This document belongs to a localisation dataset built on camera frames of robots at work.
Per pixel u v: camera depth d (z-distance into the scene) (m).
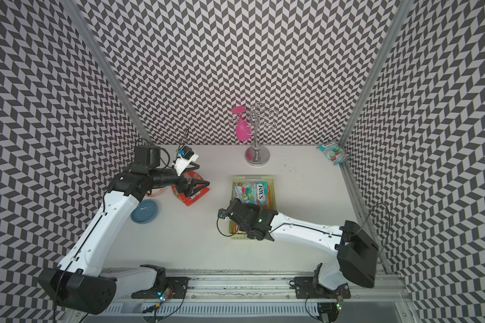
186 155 0.59
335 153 1.12
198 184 0.60
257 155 1.13
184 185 0.62
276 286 0.75
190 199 0.92
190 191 0.62
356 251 0.41
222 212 0.69
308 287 0.74
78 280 0.36
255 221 0.56
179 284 0.74
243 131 1.09
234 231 0.83
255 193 0.91
